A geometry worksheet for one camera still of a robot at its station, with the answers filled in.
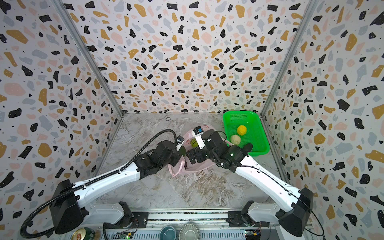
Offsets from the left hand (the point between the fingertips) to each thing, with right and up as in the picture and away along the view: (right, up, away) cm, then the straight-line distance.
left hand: (178, 147), depth 79 cm
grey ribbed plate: (+6, -39, -8) cm, 40 cm away
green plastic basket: (+51, +5, +30) cm, 60 cm away
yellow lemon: (+41, +9, +27) cm, 49 cm away
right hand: (+8, +2, -8) cm, 11 cm away
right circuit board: (+37, -41, -7) cm, 55 cm away
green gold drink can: (-36, -33, -17) cm, 52 cm away
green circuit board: (-24, -40, -8) cm, 48 cm away
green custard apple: (+7, 0, +19) cm, 20 cm away
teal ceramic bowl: (-3, -39, -9) cm, 40 cm away
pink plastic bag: (+3, -9, -6) cm, 12 cm away
